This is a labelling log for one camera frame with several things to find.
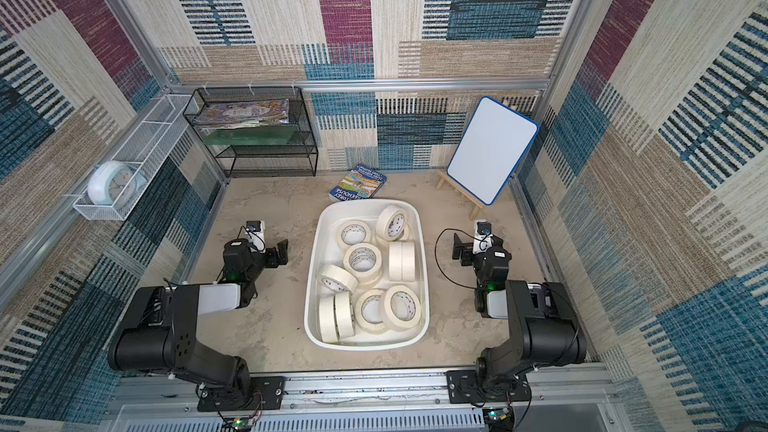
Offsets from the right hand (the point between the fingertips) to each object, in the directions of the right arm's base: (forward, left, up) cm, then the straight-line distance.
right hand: (474, 230), depth 91 cm
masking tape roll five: (-16, +39, +1) cm, 42 cm away
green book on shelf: (+32, +63, +12) cm, 72 cm away
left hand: (0, +62, -3) cm, 63 cm away
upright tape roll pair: (-10, +22, 0) cm, 25 cm away
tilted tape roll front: (-20, +22, -9) cm, 31 cm away
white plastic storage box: (-2, +46, -8) cm, 47 cm away
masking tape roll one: (+6, +38, -9) cm, 39 cm away
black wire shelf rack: (+37, +61, -4) cm, 72 cm away
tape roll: (-25, +37, 0) cm, 45 cm away
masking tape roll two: (+3, +25, -1) cm, 25 cm away
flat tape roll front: (-21, +31, -10) cm, 39 cm away
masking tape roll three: (-5, +34, -8) cm, 35 cm away
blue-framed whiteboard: (+15, -5, +17) cm, 24 cm away
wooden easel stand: (+18, +1, -3) cm, 18 cm away
